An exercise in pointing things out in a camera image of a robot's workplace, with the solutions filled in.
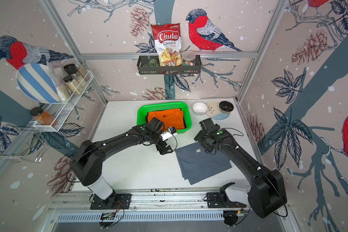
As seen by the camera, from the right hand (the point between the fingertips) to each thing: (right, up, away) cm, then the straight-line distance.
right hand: (199, 139), depth 84 cm
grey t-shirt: (-1, -16, +2) cm, 16 cm away
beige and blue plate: (+16, +17, +29) cm, 37 cm away
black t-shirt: (-36, +12, +22) cm, 44 cm away
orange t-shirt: (-16, +11, +20) cm, 28 cm away
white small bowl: (+5, +19, +29) cm, 35 cm away
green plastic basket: (-39, +19, +23) cm, 49 cm away
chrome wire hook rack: (-71, +8, -24) cm, 76 cm away
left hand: (-16, -2, +1) cm, 17 cm away
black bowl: (+25, +20, +27) cm, 42 cm away
